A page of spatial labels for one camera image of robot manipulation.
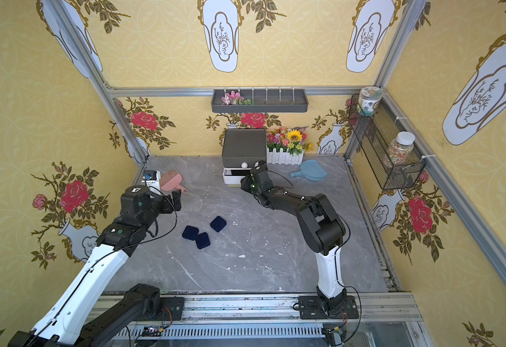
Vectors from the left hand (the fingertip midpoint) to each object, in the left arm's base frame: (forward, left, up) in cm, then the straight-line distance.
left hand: (157, 190), depth 76 cm
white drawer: (+17, -25, -13) cm, 33 cm away
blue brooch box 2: (-5, -7, -24) cm, 26 cm away
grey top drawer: (+19, -29, -6) cm, 36 cm away
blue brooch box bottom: (-10, -13, -22) cm, 27 cm away
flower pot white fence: (+34, -51, -12) cm, 63 cm away
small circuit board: (-39, +1, -27) cm, 47 cm away
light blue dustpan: (+30, -66, -25) cm, 77 cm away
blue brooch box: (-1, -19, -24) cm, 30 cm away
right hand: (+17, -33, -14) cm, 40 cm away
